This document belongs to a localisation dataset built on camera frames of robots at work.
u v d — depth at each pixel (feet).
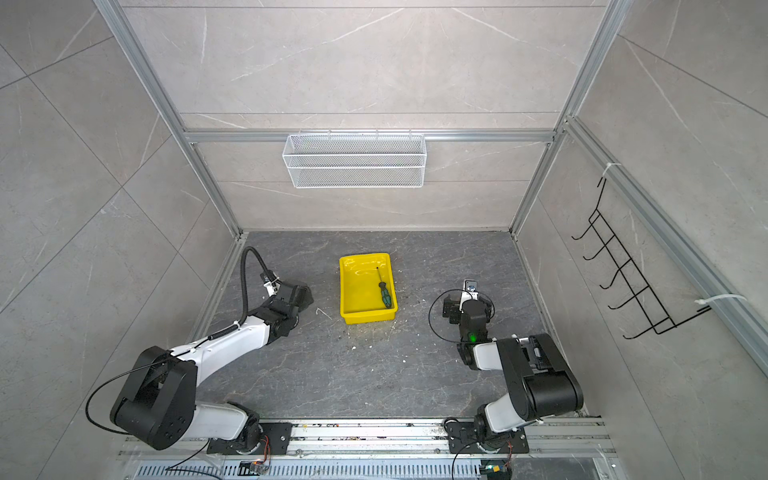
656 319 1.94
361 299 3.30
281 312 2.23
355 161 3.29
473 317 2.29
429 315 3.13
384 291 3.24
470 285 2.62
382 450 2.40
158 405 1.38
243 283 2.08
